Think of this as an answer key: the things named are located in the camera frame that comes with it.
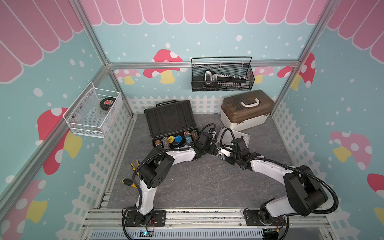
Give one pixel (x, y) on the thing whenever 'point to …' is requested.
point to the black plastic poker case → (171, 118)
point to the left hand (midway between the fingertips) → (212, 145)
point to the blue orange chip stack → (165, 141)
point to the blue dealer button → (178, 139)
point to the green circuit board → (146, 233)
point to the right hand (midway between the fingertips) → (227, 150)
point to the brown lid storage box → (243, 111)
